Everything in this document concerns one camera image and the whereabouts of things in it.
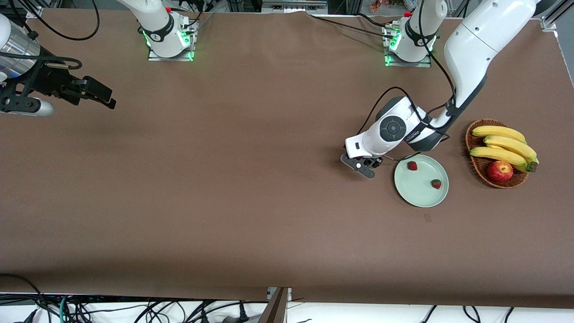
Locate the pale green round plate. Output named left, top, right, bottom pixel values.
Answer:
left=394, top=154, right=449, bottom=208

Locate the brown woven wicker basket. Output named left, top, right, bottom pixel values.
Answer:
left=465, top=118, right=530, bottom=189

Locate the brown table cover sheet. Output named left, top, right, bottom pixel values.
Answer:
left=0, top=8, right=574, bottom=310

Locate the yellow banana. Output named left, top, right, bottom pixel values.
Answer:
left=483, top=135, right=539, bottom=165
left=469, top=146, right=538, bottom=174
left=471, top=125, right=528, bottom=145

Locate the red apple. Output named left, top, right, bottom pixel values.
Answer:
left=487, top=160, right=514, bottom=183

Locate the grey electronics box with ports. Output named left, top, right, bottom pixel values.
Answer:
left=262, top=0, right=329, bottom=14

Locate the aluminium frame corner bracket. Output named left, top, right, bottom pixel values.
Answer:
left=540, top=0, right=574, bottom=33
left=18, top=0, right=44, bottom=19

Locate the long black table cable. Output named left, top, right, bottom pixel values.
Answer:
left=309, top=14, right=392, bottom=39

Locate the short black table cable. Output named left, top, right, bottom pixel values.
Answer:
left=354, top=13, right=391, bottom=27

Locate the aluminium profile post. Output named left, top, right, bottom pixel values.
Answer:
left=257, top=287, right=292, bottom=323

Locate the black looped floor cable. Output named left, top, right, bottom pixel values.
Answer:
left=0, top=273, right=52, bottom=323

